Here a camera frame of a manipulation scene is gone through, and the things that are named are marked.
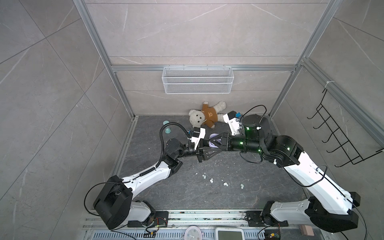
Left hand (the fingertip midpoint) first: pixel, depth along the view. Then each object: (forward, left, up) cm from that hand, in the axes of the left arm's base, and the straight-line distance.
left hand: (220, 145), depth 60 cm
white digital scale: (-28, -4, -31) cm, 42 cm away
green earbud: (+1, +5, -35) cm, 36 cm away
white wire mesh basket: (+57, +6, -6) cm, 58 cm away
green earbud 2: (-6, -17, -35) cm, 39 cm away
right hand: (+1, +4, +2) cm, 5 cm away
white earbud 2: (-5, -7, -35) cm, 36 cm away
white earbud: (-2, 0, -35) cm, 35 cm away
